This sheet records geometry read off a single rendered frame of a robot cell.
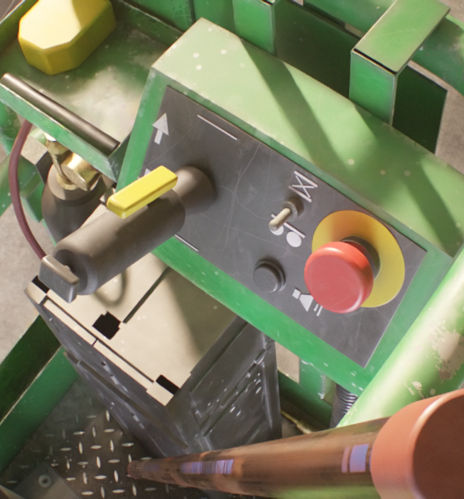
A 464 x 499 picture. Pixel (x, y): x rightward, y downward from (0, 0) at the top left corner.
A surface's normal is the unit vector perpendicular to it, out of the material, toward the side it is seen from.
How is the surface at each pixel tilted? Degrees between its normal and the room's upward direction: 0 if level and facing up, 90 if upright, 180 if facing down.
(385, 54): 0
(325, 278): 58
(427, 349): 9
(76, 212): 42
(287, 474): 80
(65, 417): 0
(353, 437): 74
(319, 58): 90
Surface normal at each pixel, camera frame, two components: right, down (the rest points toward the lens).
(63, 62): 0.22, 0.89
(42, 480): -0.05, -0.39
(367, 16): -0.57, 0.48
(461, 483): 0.17, -0.22
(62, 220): -0.34, 0.53
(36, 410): 0.79, 0.54
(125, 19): -0.61, 0.74
